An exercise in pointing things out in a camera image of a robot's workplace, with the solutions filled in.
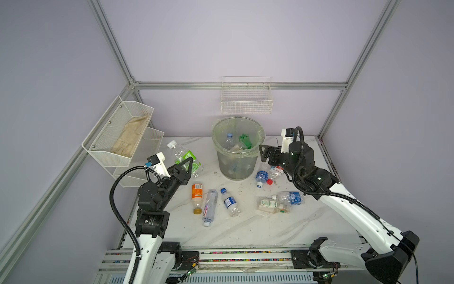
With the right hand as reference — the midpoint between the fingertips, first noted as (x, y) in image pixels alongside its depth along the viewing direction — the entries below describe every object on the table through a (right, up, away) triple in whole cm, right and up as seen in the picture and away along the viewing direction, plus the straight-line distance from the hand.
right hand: (264, 148), depth 71 cm
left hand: (-29, -5, -5) cm, 30 cm away
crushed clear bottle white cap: (-25, -31, +12) cm, 41 cm away
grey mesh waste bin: (-11, -10, +19) cm, 24 cm away
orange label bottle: (-31, -24, +18) cm, 43 cm away
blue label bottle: (-15, +4, +27) cm, 31 cm away
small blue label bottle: (-14, -26, +14) cm, 33 cm away
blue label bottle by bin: (+3, -15, +24) cm, 29 cm away
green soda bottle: (-6, +6, +25) cm, 27 cm away
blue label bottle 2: (+17, -24, +16) cm, 33 cm away
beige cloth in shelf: (-60, +4, +8) cm, 61 cm away
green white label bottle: (+7, -27, +13) cm, 31 cm away
